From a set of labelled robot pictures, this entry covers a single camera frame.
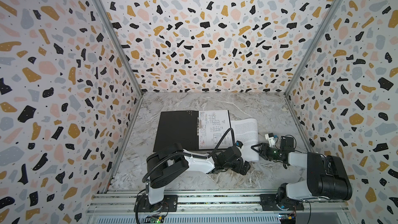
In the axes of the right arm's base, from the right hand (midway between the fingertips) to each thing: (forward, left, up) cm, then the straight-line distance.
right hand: (253, 147), depth 90 cm
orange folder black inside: (+14, +46, -3) cm, 48 cm away
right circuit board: (-33, -12, -4) cm, 36 cm away
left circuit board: (-35, +48, -3) cm, 59 cm away
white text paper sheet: (+11, +2, -1) cm, 11 cm away
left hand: (-10, +6, +2) cm, 12 cm away
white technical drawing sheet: (+17, +23, -3) cm, 29 cm away
